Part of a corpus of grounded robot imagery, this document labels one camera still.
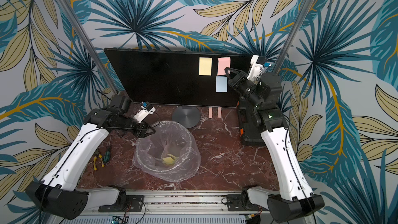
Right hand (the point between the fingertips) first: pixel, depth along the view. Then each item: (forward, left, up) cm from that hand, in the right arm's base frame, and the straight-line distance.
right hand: (224, 68), depth 58 cm
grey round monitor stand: (+16, +17, -51) cm, 56 cm away
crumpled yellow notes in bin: (-17, +26, -45) cm, 55 cm away
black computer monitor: (+33, +27, -32) cm, 53 cm away
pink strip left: (+8, +3, -38) cm, 39 cm away
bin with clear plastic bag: (-15, +25, -42) cm, 51 cm away
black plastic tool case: (+1, -21, -44) cm, 48 cm away
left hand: (-10, +33, -27) cm, 44 cm away
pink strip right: (+7, -2, -36) cm, 37 cm away
